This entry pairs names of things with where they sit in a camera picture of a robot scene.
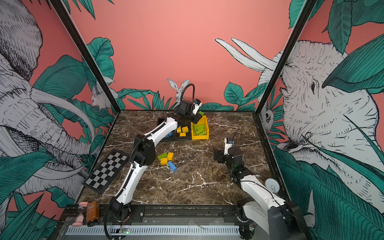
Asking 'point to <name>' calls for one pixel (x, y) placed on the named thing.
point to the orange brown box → (92, 211)
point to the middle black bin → (188, 134)
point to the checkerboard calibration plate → (100, 177)
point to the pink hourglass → (82, 207)
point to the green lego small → (163, 155)
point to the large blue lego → (169, 135)
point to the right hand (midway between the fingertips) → (219, 146)
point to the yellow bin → (203, 121)
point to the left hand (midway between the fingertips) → (202, 112)
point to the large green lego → (200, 127)
